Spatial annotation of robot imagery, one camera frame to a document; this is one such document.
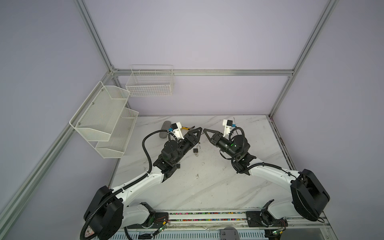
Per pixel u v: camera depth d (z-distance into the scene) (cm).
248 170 59
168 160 61
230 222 74
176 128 67
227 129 70
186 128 111
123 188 44
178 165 93
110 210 40
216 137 68
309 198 43
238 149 61
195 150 101
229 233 69
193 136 65
